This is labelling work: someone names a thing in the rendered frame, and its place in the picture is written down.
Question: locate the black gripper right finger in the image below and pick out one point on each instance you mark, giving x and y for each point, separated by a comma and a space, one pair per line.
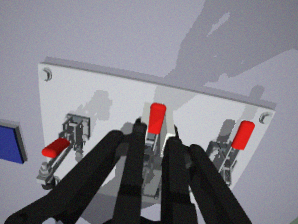
215, 200

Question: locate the white fixture plate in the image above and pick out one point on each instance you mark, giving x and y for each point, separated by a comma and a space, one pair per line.
114, 101

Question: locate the red-handled toggle clamp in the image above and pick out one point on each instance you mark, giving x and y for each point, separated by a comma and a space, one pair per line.
79, 132

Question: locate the toggle clamp with red handle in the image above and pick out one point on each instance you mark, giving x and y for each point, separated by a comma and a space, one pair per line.
228, 159
157, 113

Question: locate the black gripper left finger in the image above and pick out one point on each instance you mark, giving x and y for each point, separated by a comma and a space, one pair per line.
66, 202

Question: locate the blue rectangular plate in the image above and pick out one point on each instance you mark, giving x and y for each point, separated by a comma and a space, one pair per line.
11, 145

